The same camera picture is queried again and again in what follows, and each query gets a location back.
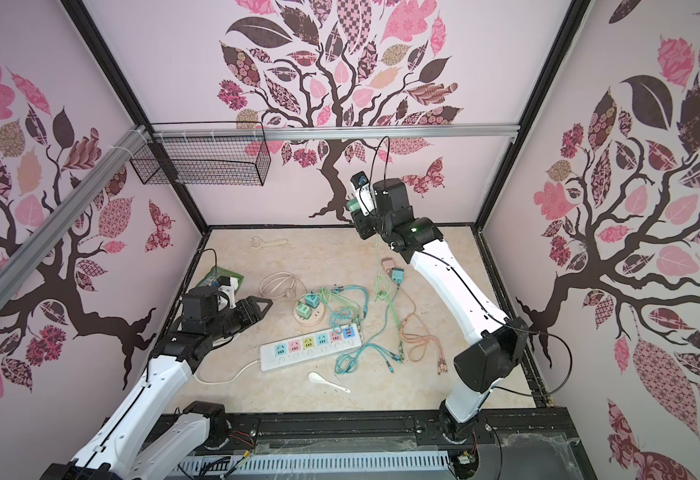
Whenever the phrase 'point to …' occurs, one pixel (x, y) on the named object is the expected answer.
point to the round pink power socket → (316, 318)
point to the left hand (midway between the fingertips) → (268, 310)
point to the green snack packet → (217, 272)
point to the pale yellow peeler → (259, 243)
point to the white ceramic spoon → (317, 378)
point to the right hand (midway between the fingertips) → (363, 204)
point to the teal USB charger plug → (312, 300)
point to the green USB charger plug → (303, 311)
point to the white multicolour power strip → (310, 346)
